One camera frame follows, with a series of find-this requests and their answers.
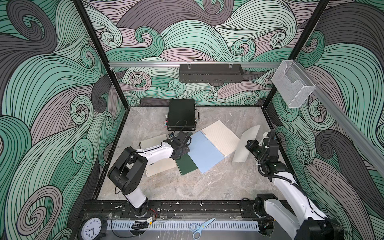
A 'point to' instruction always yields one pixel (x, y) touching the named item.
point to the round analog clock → (91, 229)
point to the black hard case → (181, 114)
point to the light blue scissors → (198, 227)
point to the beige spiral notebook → (159, 166)
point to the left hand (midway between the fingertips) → (184, 148)
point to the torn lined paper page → (242, 152)
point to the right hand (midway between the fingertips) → (246, 140)
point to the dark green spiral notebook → (185, 164)
